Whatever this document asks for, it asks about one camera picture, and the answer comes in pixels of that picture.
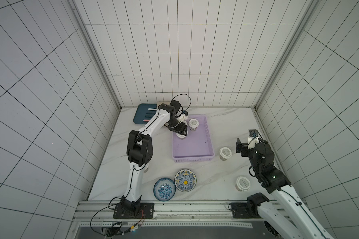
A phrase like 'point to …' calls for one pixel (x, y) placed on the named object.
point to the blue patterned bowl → (164, 189)
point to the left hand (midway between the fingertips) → (180, 134)
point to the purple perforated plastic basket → (197, 146)
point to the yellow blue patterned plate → (185, 180)
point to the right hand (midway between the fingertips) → (242, 137)
